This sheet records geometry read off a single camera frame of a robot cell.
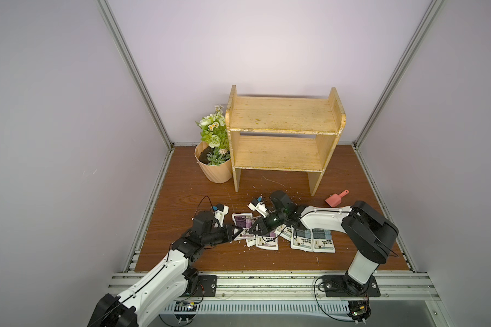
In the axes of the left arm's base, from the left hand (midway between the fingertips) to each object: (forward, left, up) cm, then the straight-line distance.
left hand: (244, 231), depth 78 cm
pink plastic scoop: (+18, -43, -7) cm, 47 cm away
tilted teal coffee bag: (+3, -17, -7) cm, 19 cm away
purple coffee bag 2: (-1, -2, -8) cm, 8 cm away
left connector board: (-24, +21, -10) cm, 33 cm away
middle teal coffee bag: (0, -24, -7) cm, 25 cm away
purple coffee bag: (+5, +1, -2) cm, 5 cm away
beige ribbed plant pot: (+27, +15, +2) cm, 31 cm away
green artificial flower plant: (+35, +14, +20) cm, 43 cm away
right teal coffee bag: (-1, -32, -8) cm, 33 cm away
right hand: (+2, -1, -1) cm, 2 cm away
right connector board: (-24, -41, -11) cm, 49 cm away
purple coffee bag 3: (-2, -10, -8) cm, 13 cm away
